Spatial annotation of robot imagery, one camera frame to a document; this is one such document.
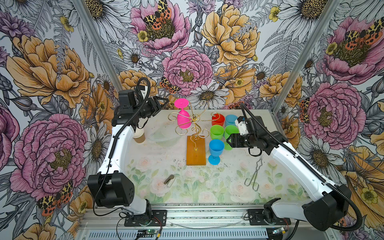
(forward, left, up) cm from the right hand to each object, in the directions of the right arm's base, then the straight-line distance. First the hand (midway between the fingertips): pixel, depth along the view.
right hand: (233, 144), depth 78 cm
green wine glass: (+14, +6, -7) cm, 17 cm away
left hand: (+13, +33, +15) cm, 38 cm away
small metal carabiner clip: (-9, +34, -18) cm, 40 cm away
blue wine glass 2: (+22, -3, -5) cm, 22 cm away
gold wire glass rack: (+7, +19, -19) cm, 28 cm away
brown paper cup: (+16, +55, -12) cm, 58 cm away
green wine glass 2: (+14, -1, -5) cm, 15 cm away
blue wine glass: (+4, +7, -9) cm, 12 cm away
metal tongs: (-14, -14, -21) cm, 29 cm away
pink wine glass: (+16, +26, +4) cm, 30 cm away
